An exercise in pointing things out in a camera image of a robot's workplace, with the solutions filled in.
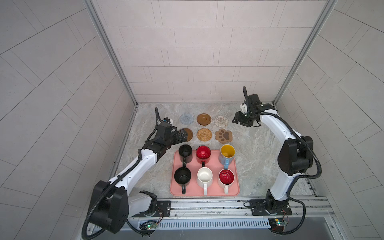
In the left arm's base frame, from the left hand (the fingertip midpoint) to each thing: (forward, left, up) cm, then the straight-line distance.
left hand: (185, 132), depth 83 cm
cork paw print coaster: (+5, -24, -13) cm, 28 cm away
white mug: (-21, -11, -14) cm, 28 cm away
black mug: (-8, 0, -10) cm, 13 cm away
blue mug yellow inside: (-7, -25, -12) cm, 29 cm away
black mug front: (-21, +1, -12) cm, 24 cm away
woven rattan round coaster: (+7, -11, -14) cm, 20 cm away
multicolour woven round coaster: (+18, -24, -14) cm, 33 cm away
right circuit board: (-41, -44, -14) cm, 62 cm away
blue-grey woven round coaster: (+19, +1, -13) cm, 23 cm away
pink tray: (-13, -17, -13) cm, 25 cm away
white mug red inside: (-21, -23, -12) cm, 34 cm away
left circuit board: (-42, +13, -10) cm, 45 cm away
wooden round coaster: (+19, -11, -13) cm, 26 cm away
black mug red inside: (-7, -10, -12) cm, 17 cm away
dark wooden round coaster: (+7, -2, -14) cm, 16 cm away
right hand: (+9, -30, -1) cm, 31 cm away
